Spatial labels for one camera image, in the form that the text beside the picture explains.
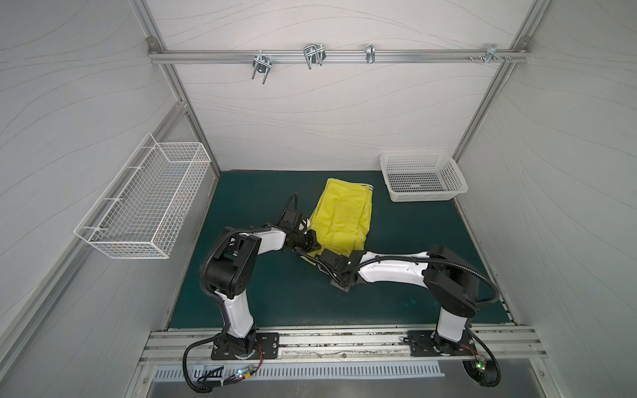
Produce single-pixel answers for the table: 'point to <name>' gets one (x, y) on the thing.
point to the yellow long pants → (341, 218)
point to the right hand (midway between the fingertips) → (342, 268)
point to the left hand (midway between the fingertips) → (321, 246)
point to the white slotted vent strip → (319, 371)
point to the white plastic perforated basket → (420, 177)
